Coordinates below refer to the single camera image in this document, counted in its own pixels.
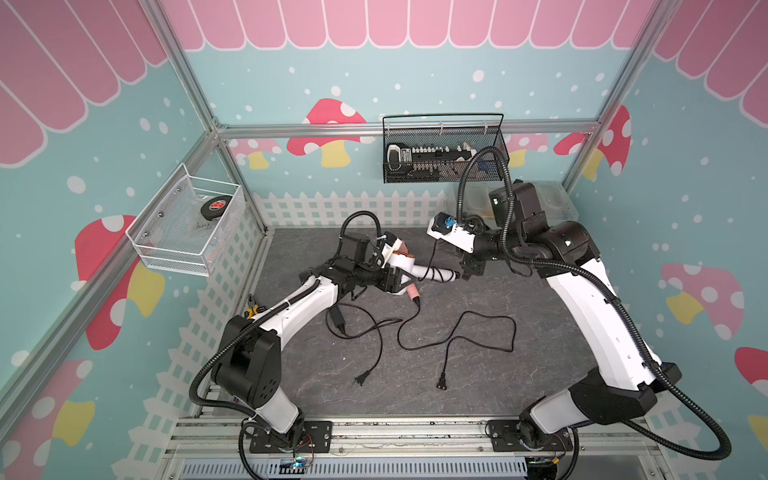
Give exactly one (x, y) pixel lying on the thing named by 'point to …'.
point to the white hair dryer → (406, 263)
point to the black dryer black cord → (365, 375)
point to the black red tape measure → (215, 206)
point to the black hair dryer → (338, 318)
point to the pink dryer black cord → (443, 378)
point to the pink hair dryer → (411, 289)
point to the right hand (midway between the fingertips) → (445, 243)
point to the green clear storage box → (556, 201)
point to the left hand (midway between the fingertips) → (404, 278)
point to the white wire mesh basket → (188, 224)
